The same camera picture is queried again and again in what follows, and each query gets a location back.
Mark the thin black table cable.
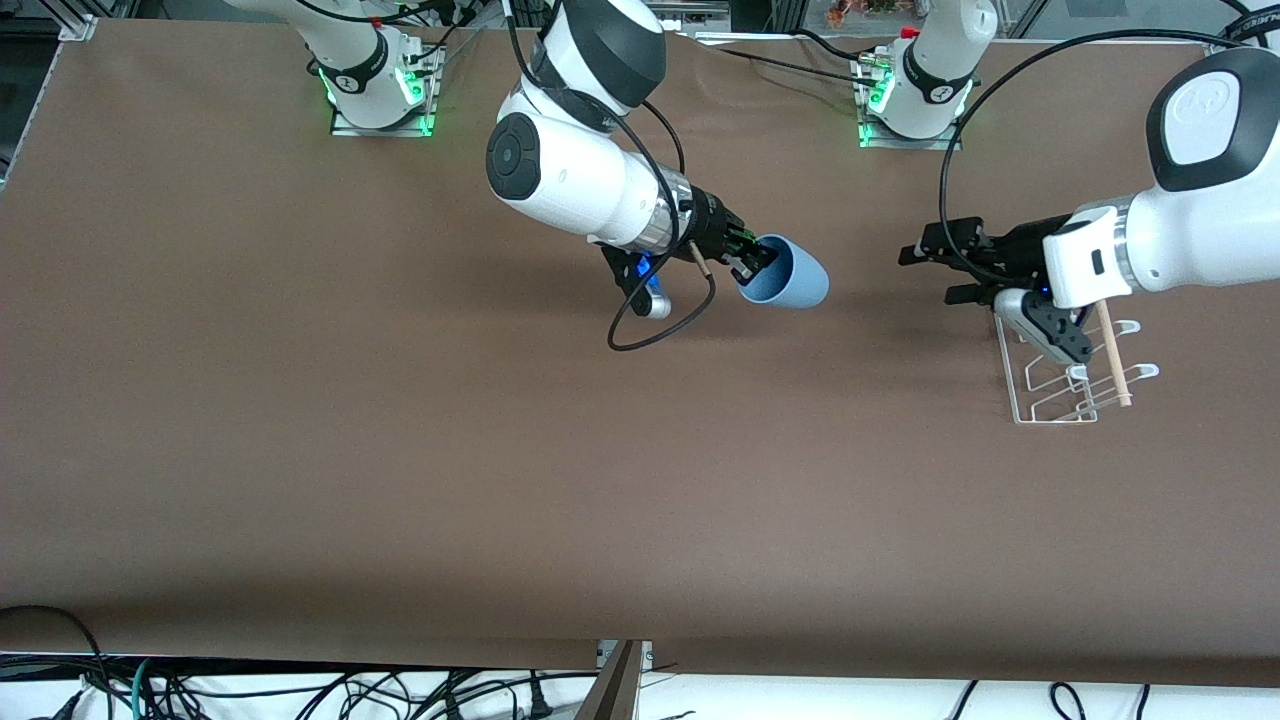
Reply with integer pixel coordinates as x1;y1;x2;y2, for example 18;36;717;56
690;28;886;89

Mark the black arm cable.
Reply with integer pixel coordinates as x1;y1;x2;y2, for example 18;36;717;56
505;0;718;352
938;28;1280;293

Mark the brown support beam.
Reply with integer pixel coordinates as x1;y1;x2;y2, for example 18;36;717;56
575;640;647;720

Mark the blue plastic cup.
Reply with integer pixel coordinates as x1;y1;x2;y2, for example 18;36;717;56
737;234;830;310

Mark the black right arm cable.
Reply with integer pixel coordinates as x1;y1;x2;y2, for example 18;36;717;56
505;0;718;352

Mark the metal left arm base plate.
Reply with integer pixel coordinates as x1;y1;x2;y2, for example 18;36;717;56
857;50;965;152

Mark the white power strip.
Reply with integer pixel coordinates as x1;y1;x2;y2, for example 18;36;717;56
662;0;731;32

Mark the brown table cover sheet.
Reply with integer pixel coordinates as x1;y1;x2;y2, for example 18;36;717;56
0;18;1280;691

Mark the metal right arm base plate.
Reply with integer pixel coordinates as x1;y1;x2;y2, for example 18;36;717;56
328;40;447;138

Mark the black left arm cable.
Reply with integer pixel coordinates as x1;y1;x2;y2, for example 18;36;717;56
938;28;1280;293

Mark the thick black floor cable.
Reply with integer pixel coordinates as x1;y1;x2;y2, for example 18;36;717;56
0;604;113;720

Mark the white wire cup rack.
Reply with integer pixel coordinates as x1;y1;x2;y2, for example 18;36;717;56
995;298;1161;425

